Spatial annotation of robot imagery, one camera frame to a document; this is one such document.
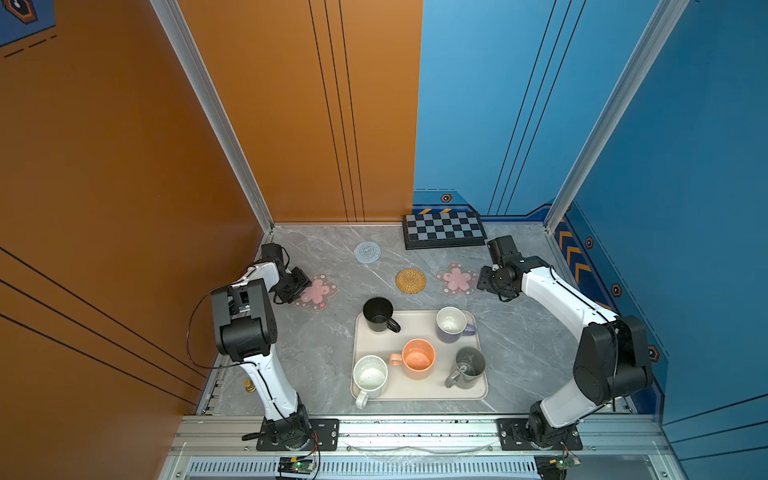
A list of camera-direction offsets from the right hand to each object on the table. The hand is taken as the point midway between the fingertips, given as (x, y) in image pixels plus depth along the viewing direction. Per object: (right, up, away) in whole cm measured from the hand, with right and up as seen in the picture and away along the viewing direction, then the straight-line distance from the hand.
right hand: (484, 283), depth 91 cm
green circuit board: (-51, -41, -20) cm, 69 cm away
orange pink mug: (-21, -21, -6) cm, 30 cm away
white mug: (-34, -25, -9) cm, 43 cm away
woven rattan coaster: (-22, 0, +12) cm, 25 cm away
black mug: (-32, -9, -1) cm, 34 cm away
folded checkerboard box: (-8, +18, +23) cm, 30 cm away
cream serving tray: (-19, -14, +4) cm, 24 cm away
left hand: (-58, -1, +10) cm, 58 cm away
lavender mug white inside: (-9, -13, +1) cm, 16 cm away
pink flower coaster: (-6, 0, +12) cm, 13 cm away
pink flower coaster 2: (-53, -4, +9) cm, 54 cm away
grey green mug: (-7, -21, -10) cm, 24 cm away
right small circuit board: (+11, -42, -20) cm, 47 cm away
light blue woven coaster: (-38, +9, +21) cm, 44 cm away
